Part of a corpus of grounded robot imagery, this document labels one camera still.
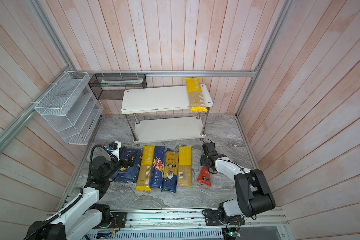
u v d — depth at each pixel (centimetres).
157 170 87
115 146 69
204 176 83
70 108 73
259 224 73
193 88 84
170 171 88
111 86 104
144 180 84
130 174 82
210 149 74
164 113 127
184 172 88
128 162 73
